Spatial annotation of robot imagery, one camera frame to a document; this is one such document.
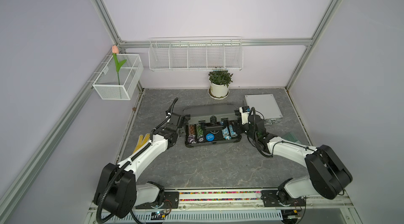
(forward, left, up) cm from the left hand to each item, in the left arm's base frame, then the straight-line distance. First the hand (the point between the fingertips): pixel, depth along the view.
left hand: (178, 129), depth 86 cm
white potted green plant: (+31, -26, +6) cm, 41 cm away
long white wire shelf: (+45, -9, +18) cm, 50 cm away
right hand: (+3, -32, +2) cm, 32 cm away
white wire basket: (+22, +29, +20) cm, 42 cm away
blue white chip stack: (-1, -27, -6) cm, 28 cm away
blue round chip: (-2, -18, -8) cm, 19 cm away
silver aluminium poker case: (+18, -58, -7) cm, 61 cm away
